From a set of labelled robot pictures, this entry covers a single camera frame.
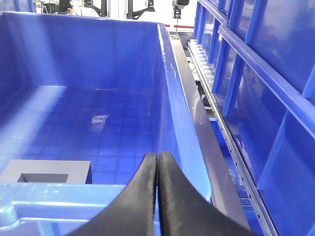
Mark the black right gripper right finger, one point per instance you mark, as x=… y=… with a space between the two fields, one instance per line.
x=187 y=216

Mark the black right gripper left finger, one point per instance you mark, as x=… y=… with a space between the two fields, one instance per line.
x=128 y=214

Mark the grey block with square hole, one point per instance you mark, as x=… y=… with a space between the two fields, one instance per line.
x=49 y=167

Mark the blue plastic bin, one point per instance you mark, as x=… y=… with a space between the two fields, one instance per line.
x=98 y=61

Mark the conveyor with red edge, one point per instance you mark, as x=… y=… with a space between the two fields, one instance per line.
x=179 y=25

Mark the black machine frame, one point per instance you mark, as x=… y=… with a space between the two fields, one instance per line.
x=103 y=7

